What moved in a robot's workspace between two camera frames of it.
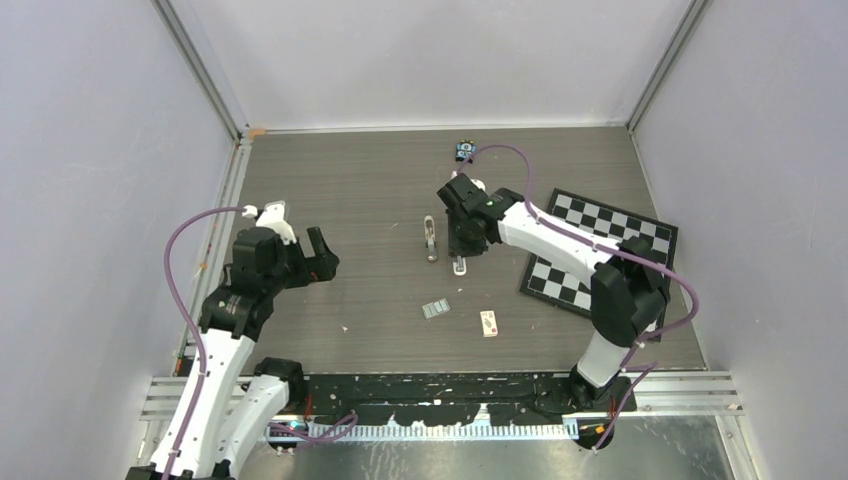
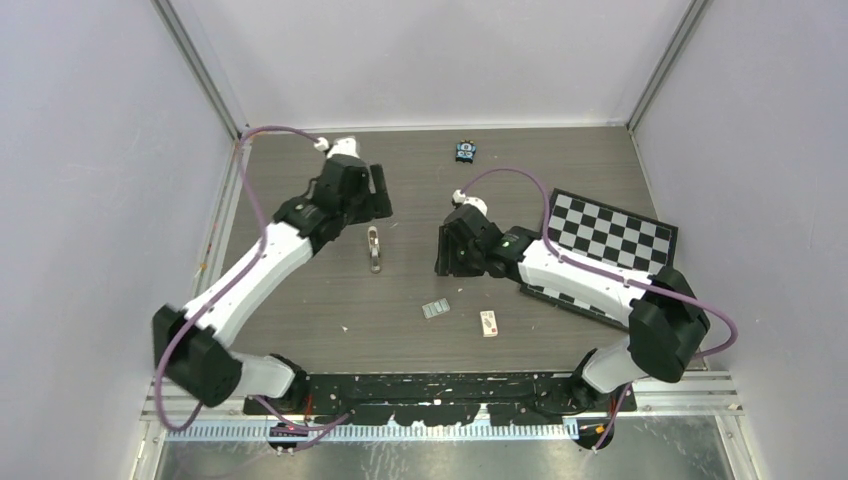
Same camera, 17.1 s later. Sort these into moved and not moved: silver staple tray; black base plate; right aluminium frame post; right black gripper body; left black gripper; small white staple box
Moved: right black gripper body; left black gripper
Not moved: right aluminium frame post; small white staple box; black base plate; silver staple tray
